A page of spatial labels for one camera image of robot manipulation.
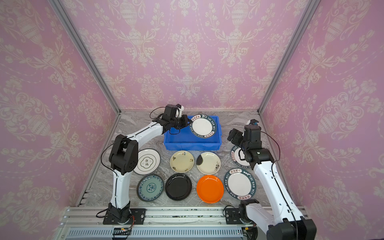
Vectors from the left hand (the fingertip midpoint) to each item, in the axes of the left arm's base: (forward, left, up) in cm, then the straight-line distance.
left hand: (193, 121), depth 94 cm
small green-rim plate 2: (-16, -27, -14) cm, 35 cm away
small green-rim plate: (0, -7, -5) cm, 8 cm away
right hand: (-15, -24, +7) cm, 29 cm away
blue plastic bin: (0, +8, -20) cm, 21 cm away
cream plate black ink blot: (-21, -10, -15) cm, 28 cm away
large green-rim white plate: (-33, -27, -14) cm, 45 cm away
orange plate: (-36, -11, -15) cm, 41 cm away
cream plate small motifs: (-20, +6, -15) cm, 26 cm away
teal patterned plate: (-36, +23, -16) cm, 46 cm away
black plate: (-36, +7, -14) cm, 39 cm away
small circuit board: (-56, +34, -19) cm, 68 cm away
